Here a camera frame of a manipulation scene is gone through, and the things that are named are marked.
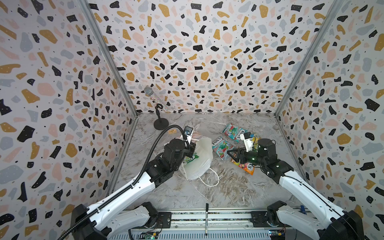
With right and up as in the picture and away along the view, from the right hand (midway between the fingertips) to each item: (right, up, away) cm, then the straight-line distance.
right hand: (229, 149), depth 76 cm
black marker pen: (-12, -35, -1) cm, 37 cm away
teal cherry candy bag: (-1, -2, +24) cm, 24 cm away
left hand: (-19, +8, -5) cm, 22 cm away
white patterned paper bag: (-18, -12, +10) cm, 24 cm away
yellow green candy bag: (+11, +5, -7) cm, 13 cm away
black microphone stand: (-45, +14, +38) cm, 61 cm away
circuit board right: (+22, -40, -4) cm, 46 cm away
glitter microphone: (-45, +33, +12) cm, 57 cm away
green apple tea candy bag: (-22, -8, +12) cm, 26 cm away
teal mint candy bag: (+9, +8, +32) cm, 34 cm away
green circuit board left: (-38, -41, -5) cm, 56 cm away
